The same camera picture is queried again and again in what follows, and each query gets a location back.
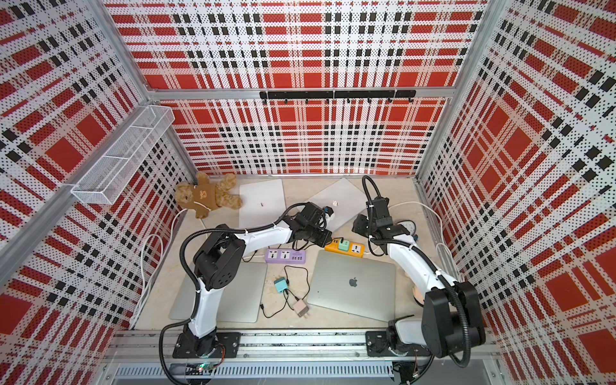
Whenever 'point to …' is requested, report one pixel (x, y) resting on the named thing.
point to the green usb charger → (344, 245)
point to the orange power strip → (355, 249)
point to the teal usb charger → (281, 284)
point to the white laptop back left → (263, 203)
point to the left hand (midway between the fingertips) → (333, 238)
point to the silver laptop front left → (241, 301)
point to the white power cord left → (134, 325)
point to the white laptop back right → (346, 199)
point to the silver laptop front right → (354, 285)
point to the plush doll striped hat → (418, 295)
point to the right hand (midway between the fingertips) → (361, 223)
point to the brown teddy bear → (204, 196)
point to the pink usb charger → (301, 309)
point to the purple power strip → (285, 256)
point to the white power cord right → (440, 241)
